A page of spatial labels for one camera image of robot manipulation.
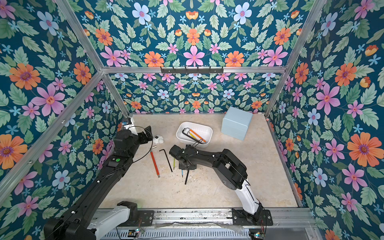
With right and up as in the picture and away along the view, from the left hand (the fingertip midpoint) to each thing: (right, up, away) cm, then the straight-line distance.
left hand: (143, 127), depth 77 cm
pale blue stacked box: (+52, +3, +17) cm, 55 cm away
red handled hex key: (+1, -24, +16) cm, 29 cm away
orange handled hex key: (+26, -5, +30) cm, 40 cm away
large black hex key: (+23, -7, +28) cm, 37 cm away
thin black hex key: (+8, -21, +18) cm, 29 cm away
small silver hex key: (+22, -6, +31) cm, 38 cm away
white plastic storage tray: (+32, -4, +31) cm, 45 cm away
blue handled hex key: (+19, -28, +12) cm, 36 cm away
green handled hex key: (+13, -23, +17) cm, 32 cm away
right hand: (+21, -25, +15) cm, 36 cm away
